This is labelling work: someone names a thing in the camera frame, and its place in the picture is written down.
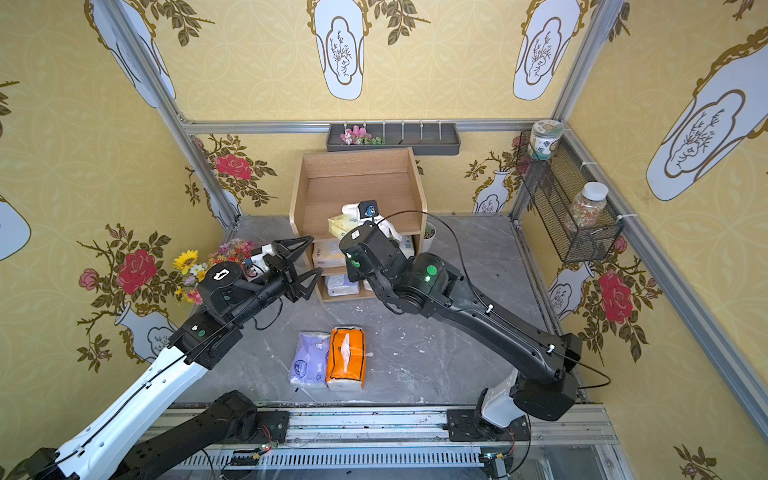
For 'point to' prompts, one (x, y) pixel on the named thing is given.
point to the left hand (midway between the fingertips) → (310, 249)
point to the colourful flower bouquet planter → (192, 268)
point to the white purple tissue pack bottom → (340, 285)
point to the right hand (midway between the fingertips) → (366, 240)
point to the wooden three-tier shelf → (327, 180)
